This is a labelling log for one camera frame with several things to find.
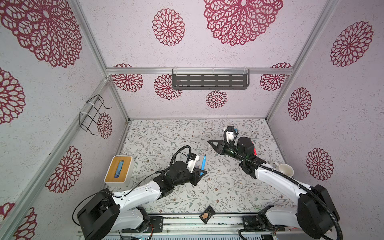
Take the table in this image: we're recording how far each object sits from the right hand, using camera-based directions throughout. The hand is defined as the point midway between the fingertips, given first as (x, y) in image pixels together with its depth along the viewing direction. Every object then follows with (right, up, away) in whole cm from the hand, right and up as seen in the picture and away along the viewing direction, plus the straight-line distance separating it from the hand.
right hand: (209, 140), depth 76 cm
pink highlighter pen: (+34, -9, +25) cm, 44 cm away
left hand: (-2, -18, +2) cm, 18 cm away
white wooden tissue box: (-51, -19, +12) cm, 55 cm away
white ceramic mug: (+46, -17, +12) cm, 50 cm away
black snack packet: (-1, -38, -1) cm, 38 cm away
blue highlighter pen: (-3, -12, -1) cm, 13 cm away
